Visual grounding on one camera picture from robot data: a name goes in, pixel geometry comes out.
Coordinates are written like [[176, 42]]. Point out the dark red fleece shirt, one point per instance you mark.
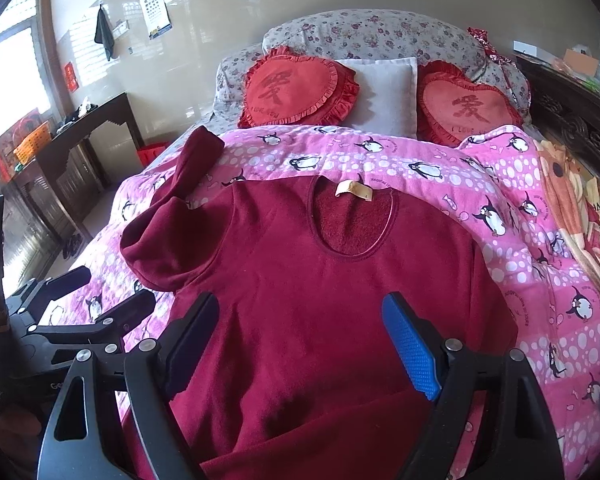
[[300, 379]]

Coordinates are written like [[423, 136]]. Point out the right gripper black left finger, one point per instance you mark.
[[155, 371]]

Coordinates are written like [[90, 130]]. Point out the floral bolster pillow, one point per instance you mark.
[[373, 34]]

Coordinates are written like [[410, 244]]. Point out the right red heart cushion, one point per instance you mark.
[[450, 107]]

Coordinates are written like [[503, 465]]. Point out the dark wooden side table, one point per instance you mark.
[[52, 161]]

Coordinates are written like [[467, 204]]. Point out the red heart cushion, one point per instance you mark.
[[450, 107], [286, 88]]

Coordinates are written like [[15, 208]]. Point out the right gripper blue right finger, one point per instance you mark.
[[516, 437]]

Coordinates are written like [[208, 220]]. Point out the dark carved wooden headboard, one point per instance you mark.
[[564, 108]]

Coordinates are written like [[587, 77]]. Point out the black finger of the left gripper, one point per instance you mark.
[[30, 300]]

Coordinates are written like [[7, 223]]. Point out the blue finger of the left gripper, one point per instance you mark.
[[112, 326]]

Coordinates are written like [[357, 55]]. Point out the orange plastic crate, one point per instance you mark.
[[33, 143]]

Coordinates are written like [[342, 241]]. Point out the left red heart cushion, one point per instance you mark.
[[286, 88]]

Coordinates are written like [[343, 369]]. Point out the dark cloth on hook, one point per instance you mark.
[[103, 33]]

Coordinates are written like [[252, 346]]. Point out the eye chart wall poster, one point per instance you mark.
[[156, 17]]

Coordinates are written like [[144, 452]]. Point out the white square pillow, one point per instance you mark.
[[387, 100]]

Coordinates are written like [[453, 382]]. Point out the orange cartoon blanket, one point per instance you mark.
[[573, 197]]

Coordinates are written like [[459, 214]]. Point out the red gift bag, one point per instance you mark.
[[148, 153]]

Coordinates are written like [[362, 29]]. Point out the pink penguin print quilt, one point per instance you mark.
[[491, 185]]

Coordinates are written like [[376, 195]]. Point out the red wall sticker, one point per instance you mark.
[[71, 79]]

